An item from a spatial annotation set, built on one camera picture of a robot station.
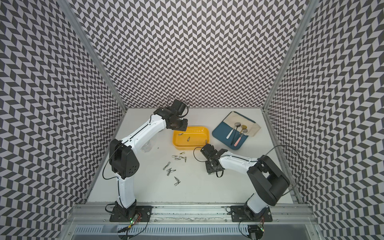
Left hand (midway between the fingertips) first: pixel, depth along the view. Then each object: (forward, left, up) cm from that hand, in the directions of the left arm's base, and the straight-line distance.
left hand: (183, 127), depth 88 cm
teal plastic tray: (+7, -26, -13) cm, 30 cm away
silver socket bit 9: (-15, +9, -15) cm, 23 cm away
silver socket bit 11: (-20, +8, -15) cm, 26 cm away
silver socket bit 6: (-11, +2, -17) cm, 20 cm away
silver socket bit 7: (-12, +5, -16) cm, 21 cm away
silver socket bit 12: (-20, +6, -15) cm, 26 cm away
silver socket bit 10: (-17, +10, -15) cm, 25 cm away
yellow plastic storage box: (+1, -5, -13) cm, 15 cm away
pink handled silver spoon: (+8, -42, -14) cm, 45 cm away
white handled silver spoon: (+6, -31, -13) cm, 34 cm away
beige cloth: (+20, -36, -13) cm, 43 cm away
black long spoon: (+12, -37, -13) cm, 41 cm away
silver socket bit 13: (-22, +9, -15) cm, 28 cm away
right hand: (-19, -18, -16) cm, 31 cm away
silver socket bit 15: (-28, +3, -15) cm, 31 cm away
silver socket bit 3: (0, -14, -16) cm, 21 cm away
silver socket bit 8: (-13, -1, -16) cm, 20 cm away
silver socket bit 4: (-9, +1, -14) cm, 17 cm away
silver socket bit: (+1, -2, -14) cm, 14 cm away
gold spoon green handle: (+11, -41, -14) cm, 44 cm away
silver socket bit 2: (+4, +3, -13) cm, 14 cm away
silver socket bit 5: (-10, +6, -16) cm, 20 cm away
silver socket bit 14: (-25, +3, -16) cm, 30 cm away
